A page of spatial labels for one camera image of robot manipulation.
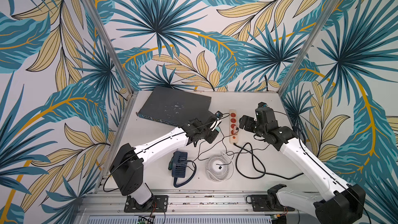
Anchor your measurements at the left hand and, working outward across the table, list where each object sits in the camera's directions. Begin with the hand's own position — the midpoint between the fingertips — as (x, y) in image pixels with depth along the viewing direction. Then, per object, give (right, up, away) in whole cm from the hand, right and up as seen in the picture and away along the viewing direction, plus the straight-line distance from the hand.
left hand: (212, 133), depth 81 cm
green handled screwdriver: (-22, -17, +3) cm, 28 cm away
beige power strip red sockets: (+15, +1, +20) cm, 25 cm away
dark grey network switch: (-25, +14, +26) cm, 39 cm away
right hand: (+12, +5, -2) cm, 14 cm away
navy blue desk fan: (-16, -12, -9) cm, 22 cm away
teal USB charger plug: (+2, +4, -9) cm, 10 cm away
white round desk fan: (+3, -17, -2) cm, 17 cm away
